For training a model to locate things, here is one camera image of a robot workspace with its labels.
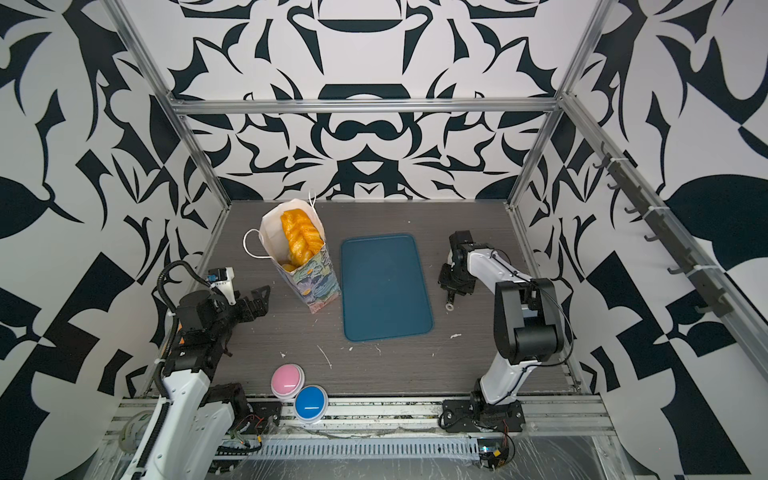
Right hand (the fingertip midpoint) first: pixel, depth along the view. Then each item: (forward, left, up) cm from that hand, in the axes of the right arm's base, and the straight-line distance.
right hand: (450, 283), depth 94 cm
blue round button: (-32, +38, 0) cm, 50 cm away
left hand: (-7, +55, +13) cm, 57 cm away
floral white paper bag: (-6, +39, +12) cm, 41 cm away
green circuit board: (-42, -5, -5) cm, 43 cm away
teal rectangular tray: (0, +21, -3) cm, 21 cm away
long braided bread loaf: (+7, +43, +16) cm, 46 cm away
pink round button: (-27, +46, -2) cm, 53 cm away
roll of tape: (-38, +79, +1) cm, 88 cm away
